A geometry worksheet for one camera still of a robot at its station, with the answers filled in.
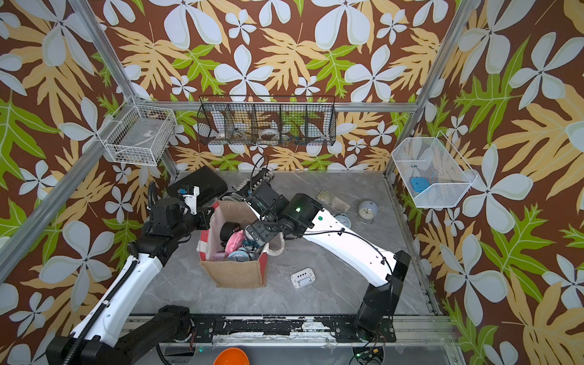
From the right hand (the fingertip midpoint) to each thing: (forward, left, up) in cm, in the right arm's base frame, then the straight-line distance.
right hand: (261, 223), depth 70 cm
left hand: (+9, +18, -3) cm, 21 cm away
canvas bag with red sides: (-12, +10, -12) cm, 19 cm away
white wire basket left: (+36, +51, +7) cm, 63 cm away
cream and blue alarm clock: (-4, +9, -15) cm, 17 cm away
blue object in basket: (+17, -55, 0) cm, 58 cm away
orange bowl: (-32, +9, -23) cm, 41 cm away
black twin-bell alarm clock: (+7, +16, -16) cm, 24 cm away
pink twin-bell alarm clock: (+1, +12, -15) cm, 19 cm away
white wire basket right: (+22, -62, 0) cm, 66 cm away
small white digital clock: (-8, -13, -25) cm, 30 cm away
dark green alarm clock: (+2, +6, -16) cm, 17 cm away
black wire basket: (+49, +1, +5) cm, 50 cm away
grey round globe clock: (+19, -42, -19) cm, 50 cm away
